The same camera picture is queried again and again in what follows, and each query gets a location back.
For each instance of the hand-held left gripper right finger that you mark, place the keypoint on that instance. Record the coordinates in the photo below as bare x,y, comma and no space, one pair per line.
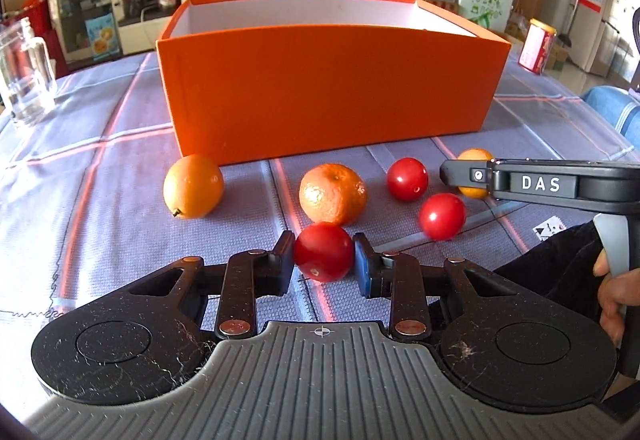
361,265

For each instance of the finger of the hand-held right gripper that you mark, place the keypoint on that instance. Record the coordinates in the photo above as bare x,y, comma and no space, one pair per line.
465,175

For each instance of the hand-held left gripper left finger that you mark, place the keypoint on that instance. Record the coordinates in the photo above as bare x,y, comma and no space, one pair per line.
286,260

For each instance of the small orange kumquat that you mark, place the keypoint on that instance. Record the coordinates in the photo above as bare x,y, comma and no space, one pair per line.
475,154

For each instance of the large red cherry tomato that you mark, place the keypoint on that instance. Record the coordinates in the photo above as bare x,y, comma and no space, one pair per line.
322,250

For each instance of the orange cardboard box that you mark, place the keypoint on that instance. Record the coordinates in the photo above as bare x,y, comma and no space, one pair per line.
325,95

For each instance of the person's right hand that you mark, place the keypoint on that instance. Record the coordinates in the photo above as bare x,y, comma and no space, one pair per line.
612,305

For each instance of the black white marker card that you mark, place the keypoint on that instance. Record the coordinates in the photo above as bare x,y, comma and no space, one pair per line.
550,227

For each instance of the blue upholstered seat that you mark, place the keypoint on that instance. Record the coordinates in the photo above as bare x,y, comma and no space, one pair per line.
610,110

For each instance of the dimpled tangerine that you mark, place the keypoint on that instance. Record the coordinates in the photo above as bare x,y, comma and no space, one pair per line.
332,192

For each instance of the black cloth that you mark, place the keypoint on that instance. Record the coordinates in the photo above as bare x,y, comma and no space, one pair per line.
550,270

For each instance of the smooth orange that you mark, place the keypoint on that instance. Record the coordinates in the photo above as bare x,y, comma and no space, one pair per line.
192,185

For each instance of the red metal can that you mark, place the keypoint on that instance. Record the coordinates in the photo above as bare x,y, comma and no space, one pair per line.
537,45

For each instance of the blue plaid tablecloth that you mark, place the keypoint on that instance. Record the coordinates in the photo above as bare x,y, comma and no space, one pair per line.
125,220

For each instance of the cream television cabinet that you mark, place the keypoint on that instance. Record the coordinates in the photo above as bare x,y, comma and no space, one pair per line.
145,38

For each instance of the cream glass-door cabinet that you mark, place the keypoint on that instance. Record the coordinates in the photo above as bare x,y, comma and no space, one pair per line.
82,10

